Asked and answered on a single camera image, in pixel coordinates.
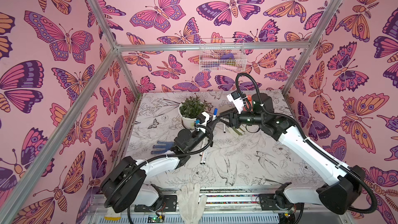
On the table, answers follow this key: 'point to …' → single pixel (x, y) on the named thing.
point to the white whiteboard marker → (224, 131)
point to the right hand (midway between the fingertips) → (220, 113)
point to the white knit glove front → (191, 204)
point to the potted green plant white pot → (189, 110)
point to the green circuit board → (155, 219)
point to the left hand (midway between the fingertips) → (218, 116)
